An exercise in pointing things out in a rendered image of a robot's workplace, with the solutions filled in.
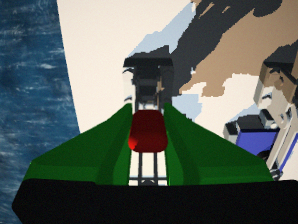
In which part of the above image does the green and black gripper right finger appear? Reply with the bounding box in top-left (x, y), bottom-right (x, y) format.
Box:
top-left (163, 103), bottom-right (274, 185)

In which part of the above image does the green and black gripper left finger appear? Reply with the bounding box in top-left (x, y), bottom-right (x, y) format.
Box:
top-left (22, 103), bottom-right (133, 185)

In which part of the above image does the white fixture plate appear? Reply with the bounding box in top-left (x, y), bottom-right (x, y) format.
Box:
top-left (57, 0), bottom-right (298, 138)

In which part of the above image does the blue rectangular block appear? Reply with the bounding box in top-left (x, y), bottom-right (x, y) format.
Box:
top-left (235, 122), bottom-right (298, 173)

